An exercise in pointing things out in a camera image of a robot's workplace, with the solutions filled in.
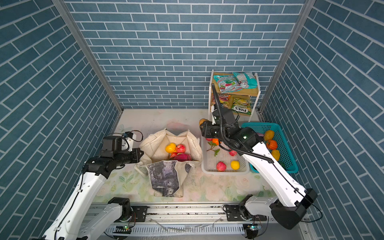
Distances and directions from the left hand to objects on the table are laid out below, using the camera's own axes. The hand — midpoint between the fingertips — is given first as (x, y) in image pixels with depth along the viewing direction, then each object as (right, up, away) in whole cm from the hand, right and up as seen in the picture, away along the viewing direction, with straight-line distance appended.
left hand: (144, 151), depth 76 cm
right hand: (+30, +14, -8) cm, 34 cm away
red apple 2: (+41, -10, +8) cm, 43 cm away
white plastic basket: (+39, -8, +15) cm, 42 cm away
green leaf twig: (+38, 0, +21) cm, 43 cm away
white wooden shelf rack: (+51, +33, +7) cm, 61 cm away
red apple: (+17, -1, +14) cm, 22 cm away
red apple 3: (+50, -4, +15) cm, 52 cm away
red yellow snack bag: (+45, +31, +26) cm, 60 cm away
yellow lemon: (+50, -10, +10) cm, 52 cm away
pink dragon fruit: (+19, -4, +7) cm, 20 cm away
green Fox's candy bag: (+57, +26, +22) cm, 67 cm away
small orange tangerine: (+39, +3, +19) cm, 44 cm away
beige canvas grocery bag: (+13, -10, -6) cm, 18 cm away
